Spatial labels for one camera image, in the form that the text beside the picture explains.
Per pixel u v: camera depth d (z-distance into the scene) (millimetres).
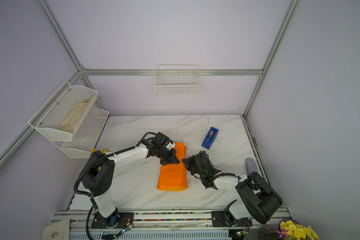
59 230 707
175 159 830
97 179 471
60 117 770
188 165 769
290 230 512
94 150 813
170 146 851
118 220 714
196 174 752
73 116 790
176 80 956
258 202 429
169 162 797
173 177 802
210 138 999
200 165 662
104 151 956
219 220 732
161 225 732
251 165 904
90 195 514
